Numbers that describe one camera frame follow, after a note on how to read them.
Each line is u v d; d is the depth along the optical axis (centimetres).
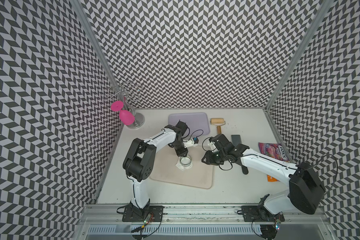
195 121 110
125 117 95
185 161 89
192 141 84
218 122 108
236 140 99
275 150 93
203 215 74
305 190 42
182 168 88
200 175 85
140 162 50
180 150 81
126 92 91
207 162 71
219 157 69
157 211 74
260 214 65
